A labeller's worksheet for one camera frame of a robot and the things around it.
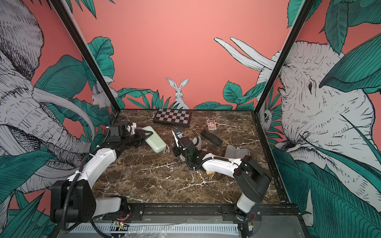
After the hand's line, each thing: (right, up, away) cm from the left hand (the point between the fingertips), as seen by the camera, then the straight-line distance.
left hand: (152, 132), depth 83 cm
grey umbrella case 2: (+49, -15, +14) cm, 53 cm away
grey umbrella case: (+1, -5, -2) cm, 5 cm away
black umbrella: (+36, -5, +18) cm, 40 cm away
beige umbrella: (+33, -25, +4) cm, 42 cm away
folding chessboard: (+7, +10, +31) cm, 33 cm away
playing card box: (+37, +3, +28) cm, 46 cm away
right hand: (+11, -4, 0) cm, 12 cm away
